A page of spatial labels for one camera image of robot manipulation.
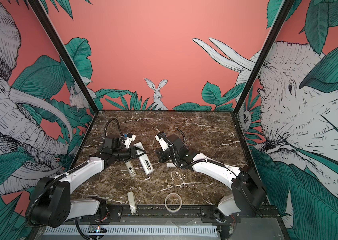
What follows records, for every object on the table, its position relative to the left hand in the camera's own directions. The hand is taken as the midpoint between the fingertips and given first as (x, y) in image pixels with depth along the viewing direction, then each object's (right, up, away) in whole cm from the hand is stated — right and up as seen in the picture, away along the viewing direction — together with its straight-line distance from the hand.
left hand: (145, 151), depth 81 cm
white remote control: (+1, -7, -1) cm, 8 cm away
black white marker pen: (-9, -11, +5) cm, 15 cm away
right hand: (+5, +1, -3) cm, 6 cm away
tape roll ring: (+19, -28, -6) cm, 34 cm away
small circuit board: (-21, -35, -11) cm, 42 cm away
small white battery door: (+14, -11, +12) cm, 21 cm away
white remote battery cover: (-5, -25, -6) cm, 27 cm away
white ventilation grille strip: (-3, -36, -11) cm, 38 cm away
